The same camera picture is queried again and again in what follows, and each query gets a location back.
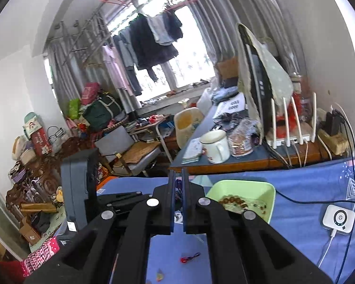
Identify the pink hanging garment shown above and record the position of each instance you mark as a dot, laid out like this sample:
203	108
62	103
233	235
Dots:
115	68

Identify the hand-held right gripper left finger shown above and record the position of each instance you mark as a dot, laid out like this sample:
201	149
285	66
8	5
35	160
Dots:
172	204

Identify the wooden desk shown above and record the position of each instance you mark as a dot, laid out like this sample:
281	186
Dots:
254	161

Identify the green plastic basin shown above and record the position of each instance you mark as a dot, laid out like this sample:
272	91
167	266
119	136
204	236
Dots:
254	189

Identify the grey curtain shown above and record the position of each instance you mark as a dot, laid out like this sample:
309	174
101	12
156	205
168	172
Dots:
68	80
224	20

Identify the printed paper sheet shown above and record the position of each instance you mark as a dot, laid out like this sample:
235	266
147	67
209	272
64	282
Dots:
229	106

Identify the red bag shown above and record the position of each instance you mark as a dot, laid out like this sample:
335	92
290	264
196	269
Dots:
90	93

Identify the blue printed tablecloth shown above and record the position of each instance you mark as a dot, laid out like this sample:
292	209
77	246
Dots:
298	242

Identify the dark hanging garment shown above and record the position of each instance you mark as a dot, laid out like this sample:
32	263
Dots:
174	23

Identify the grey hanging shirt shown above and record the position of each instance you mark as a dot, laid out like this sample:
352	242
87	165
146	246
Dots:
159	29

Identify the white router with antennas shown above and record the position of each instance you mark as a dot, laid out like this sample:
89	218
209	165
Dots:
287	138

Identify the beige power strip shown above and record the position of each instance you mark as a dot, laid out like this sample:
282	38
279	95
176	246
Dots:
334	143

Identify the small white square device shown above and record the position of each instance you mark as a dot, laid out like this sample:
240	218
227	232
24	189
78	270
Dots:
338	217

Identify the dark green duffel bag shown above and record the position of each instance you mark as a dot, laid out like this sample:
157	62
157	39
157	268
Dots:
102	112

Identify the metal clothes drying rack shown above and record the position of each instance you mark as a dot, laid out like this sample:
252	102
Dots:
77	38

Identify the white enamel mug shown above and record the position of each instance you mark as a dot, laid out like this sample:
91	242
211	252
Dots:
214	148

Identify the small folding table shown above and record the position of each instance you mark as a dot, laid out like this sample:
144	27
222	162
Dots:
151	125

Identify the glass jar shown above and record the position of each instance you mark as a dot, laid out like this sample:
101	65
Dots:
303	103

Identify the dark hanging jacket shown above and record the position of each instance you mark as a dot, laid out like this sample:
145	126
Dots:
151	44

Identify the grey-blue hanging pants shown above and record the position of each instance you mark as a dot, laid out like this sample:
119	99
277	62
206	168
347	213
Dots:
130	65

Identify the cardboard box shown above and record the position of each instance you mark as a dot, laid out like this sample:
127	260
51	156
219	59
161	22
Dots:
227	68

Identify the person's left forearm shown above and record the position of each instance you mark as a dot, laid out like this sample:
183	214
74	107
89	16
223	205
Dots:
41	256

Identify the black charger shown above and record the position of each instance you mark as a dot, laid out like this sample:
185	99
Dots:
332	122

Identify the clear plastic bag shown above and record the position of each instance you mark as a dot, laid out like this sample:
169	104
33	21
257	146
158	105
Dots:
241	139

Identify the black monitor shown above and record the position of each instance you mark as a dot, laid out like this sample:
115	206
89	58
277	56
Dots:
257	82

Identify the pink clothes hanger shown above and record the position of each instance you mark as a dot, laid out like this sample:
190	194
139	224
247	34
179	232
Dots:
115	1
189	1

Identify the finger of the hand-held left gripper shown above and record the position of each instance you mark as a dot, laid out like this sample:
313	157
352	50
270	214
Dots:
121	200

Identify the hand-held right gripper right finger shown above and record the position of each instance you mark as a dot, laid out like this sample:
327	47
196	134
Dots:
185	204

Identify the grey folding chair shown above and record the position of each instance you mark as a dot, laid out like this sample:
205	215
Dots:
127	153

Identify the beige plastic chair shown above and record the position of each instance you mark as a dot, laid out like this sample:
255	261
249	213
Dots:
188	127

